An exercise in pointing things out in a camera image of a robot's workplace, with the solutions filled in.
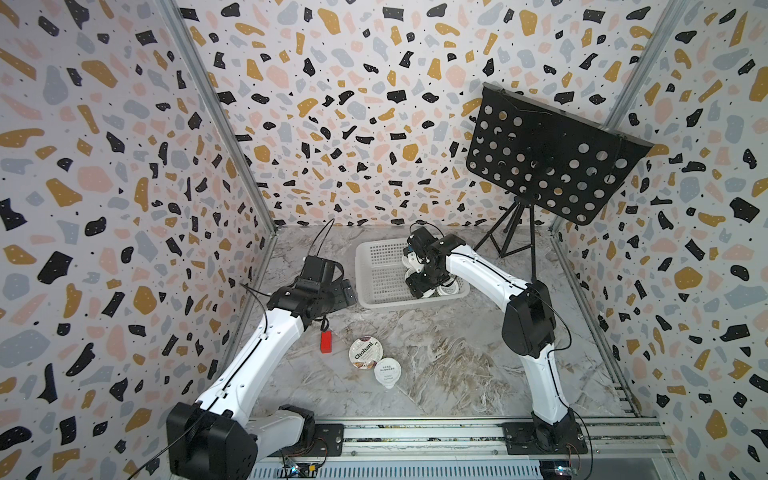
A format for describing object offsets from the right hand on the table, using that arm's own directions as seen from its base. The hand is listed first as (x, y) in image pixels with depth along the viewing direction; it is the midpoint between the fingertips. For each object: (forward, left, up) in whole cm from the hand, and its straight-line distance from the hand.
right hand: (421, 286), depth 93 cm
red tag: (-16, +29, -8) cm, 33 cm away
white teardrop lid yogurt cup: (-25, +9, -3) cm, 27 cm away
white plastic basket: (+9, +14, -8) cm, 18 cm away
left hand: (-10, +22, +9) cm, 26 cm away
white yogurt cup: (0, -8, -2) cm, 9 cm away
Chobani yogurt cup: (-20, +16, -4) cm, 26 cm away
